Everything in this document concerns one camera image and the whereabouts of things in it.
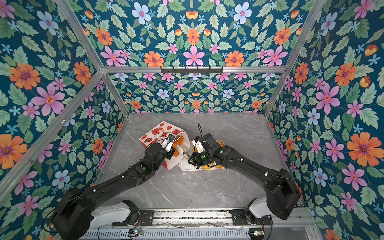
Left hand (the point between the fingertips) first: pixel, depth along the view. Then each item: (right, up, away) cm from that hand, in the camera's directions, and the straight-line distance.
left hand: (172, 136), depth 80 cm
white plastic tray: (+5, -18, +12) cm, 22 cm away
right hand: (+10, -12, -3) cm, 16 cm away
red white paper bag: (-11, +1, +13) cm, 17 cm away
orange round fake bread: (+19, -13, -12) cm, 26 cm away
